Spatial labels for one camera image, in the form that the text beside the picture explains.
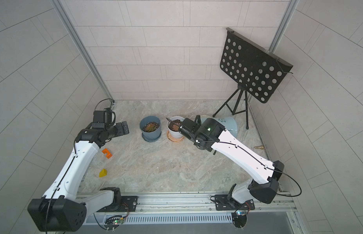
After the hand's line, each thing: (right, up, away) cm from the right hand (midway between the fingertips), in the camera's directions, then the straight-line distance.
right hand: (213, 132), depth 69 cm
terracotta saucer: (-21, -9, +25) cm, 33 cm away
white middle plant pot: (-22, 0, +21) cm, 30 cm away
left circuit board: (-47, -41, -3) cm, 62 cm away
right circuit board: (+12, -42, -1) cm, 43 cm away
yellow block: (-58, -23, +8) cm, 63 cm away
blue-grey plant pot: (-36, 0, +22) cm, 42 cm away
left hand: (-48, +2, +10) cm, 49 cm away
